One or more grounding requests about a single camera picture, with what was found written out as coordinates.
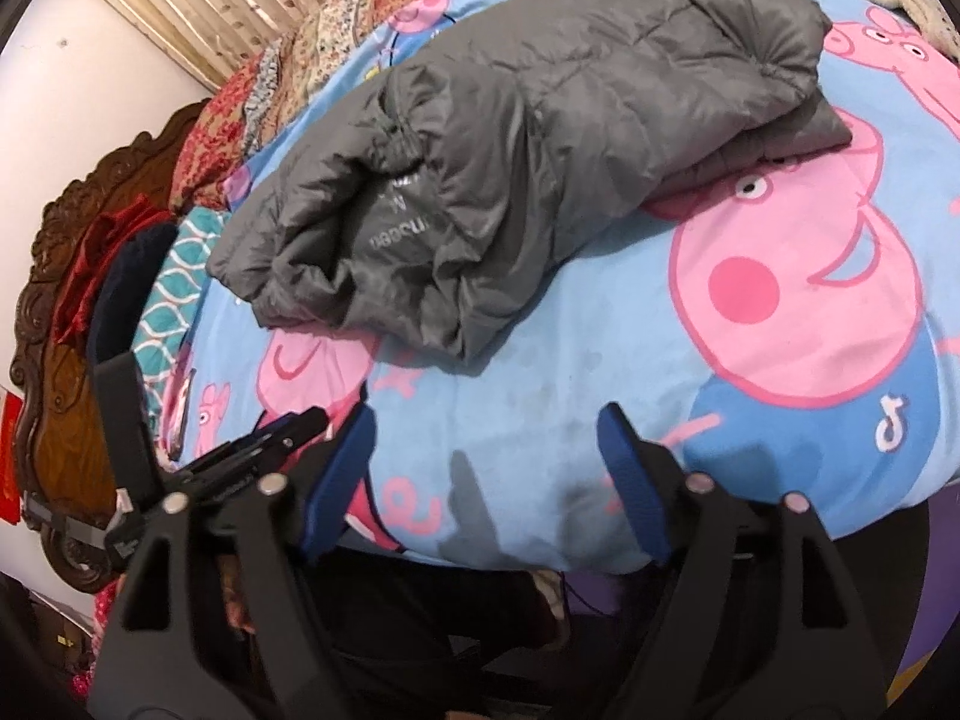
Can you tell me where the grey puffer jacket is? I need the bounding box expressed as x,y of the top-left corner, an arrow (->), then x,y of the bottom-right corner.
206,0 -> 854,362

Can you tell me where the carved wooden headboard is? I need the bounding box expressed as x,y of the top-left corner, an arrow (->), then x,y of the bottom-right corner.
11,99 -> 212,592

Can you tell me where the red floral patchwork quilt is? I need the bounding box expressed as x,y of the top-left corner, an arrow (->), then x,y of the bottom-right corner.
169,0 -> 526,212

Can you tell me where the dark blue pillow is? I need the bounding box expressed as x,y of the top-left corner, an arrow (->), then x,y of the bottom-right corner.
86,223 -> 179,383

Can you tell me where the red cloth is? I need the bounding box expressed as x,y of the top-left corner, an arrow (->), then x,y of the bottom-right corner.
51,195 -> 175,350

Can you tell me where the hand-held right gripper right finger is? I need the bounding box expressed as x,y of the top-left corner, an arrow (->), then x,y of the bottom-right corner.
597,402 -> 875,720

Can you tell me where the blue cartoon pig bedsheet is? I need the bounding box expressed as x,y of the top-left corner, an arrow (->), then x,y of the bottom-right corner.
161,0 -> 960,575

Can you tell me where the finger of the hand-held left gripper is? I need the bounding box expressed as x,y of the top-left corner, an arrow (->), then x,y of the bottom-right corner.
176,406 -> 329,492
91,354 -> 166,511

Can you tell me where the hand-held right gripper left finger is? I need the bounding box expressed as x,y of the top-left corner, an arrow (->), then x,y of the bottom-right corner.
97,403 -> 377,720

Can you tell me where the teal patterned pillow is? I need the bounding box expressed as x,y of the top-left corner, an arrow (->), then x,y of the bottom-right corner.
131,208 -> 232,425

